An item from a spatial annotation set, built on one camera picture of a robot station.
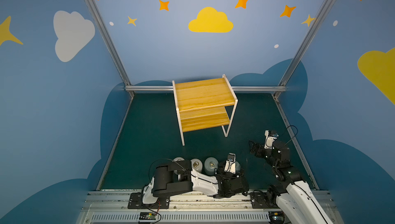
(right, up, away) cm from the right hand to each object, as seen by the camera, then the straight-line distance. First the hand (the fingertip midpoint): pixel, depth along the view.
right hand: (258, 140), depth 83 cm
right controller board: (+5, -35, -10) cm, 37 cm away
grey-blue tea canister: (-26, -11, -4) cm, 29 cm away
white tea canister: (-44, -9, -3) cm, 45 cm away
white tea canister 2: (-34, -12, -4) cm, 36 cm away
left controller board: (-57, -33, -11) cm, 67 cm away
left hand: (-13, -12, -1) cm, 17 cm away
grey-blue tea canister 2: (-13, -12, -6) cm, 19 cm away
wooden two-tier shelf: (-32, +19, -11) cm, 39 cm away
